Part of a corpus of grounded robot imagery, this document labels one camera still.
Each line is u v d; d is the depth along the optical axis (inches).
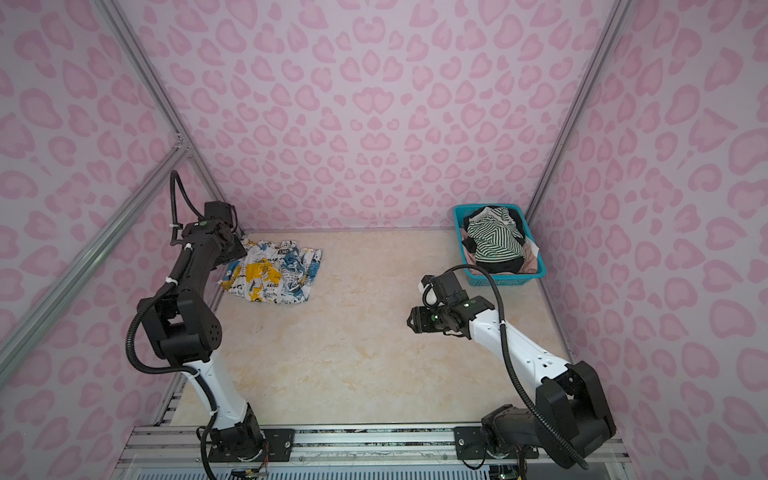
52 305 21.8
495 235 38.5
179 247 24.3
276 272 40.4
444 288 25.8
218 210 29.5
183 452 29.5
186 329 20.5
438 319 27.7
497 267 37.5
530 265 38.2
